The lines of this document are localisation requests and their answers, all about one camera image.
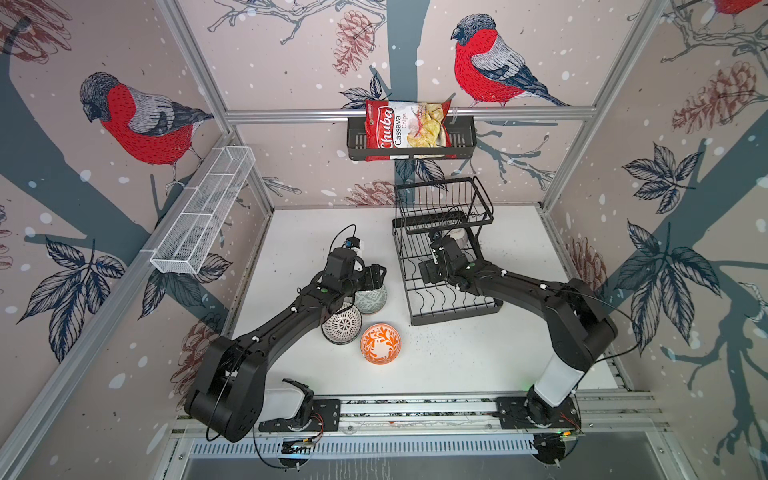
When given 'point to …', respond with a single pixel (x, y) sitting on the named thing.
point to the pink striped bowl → (460, 235)
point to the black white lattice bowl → (344, 326)
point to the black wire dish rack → (431, 209)
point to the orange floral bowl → (380, 343)
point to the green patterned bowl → (370, 301)
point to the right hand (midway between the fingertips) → (430, 267)
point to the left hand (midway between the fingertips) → (377, 270)
